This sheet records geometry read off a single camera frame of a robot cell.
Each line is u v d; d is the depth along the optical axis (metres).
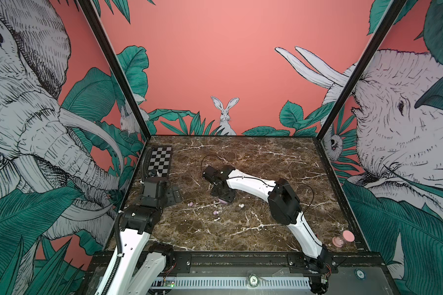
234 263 0.75
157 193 0.54
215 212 0.88
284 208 0.55
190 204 0.90
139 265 0.46
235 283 0.70
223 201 0.86
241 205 0.90
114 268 0.40
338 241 0.78
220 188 0.69
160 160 1.04
